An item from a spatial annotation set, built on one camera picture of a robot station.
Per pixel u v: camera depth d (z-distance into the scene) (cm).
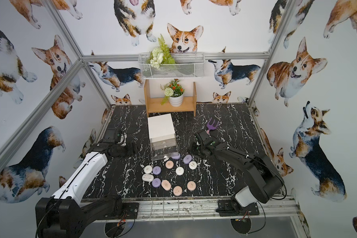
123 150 75
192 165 88
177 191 78
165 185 80
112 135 64
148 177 83
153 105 113
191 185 80
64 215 39
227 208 73
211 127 107
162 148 96
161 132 90
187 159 90
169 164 88
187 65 93
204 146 69
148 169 86
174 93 101
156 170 86
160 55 78
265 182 44
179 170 86
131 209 74
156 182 82
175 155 91
